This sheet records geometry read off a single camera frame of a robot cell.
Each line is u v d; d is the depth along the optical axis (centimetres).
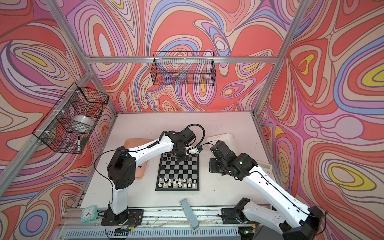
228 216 73
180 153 75
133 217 73
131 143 101
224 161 52
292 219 39
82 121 73
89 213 73
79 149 70
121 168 49
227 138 103
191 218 74
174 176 84
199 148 78
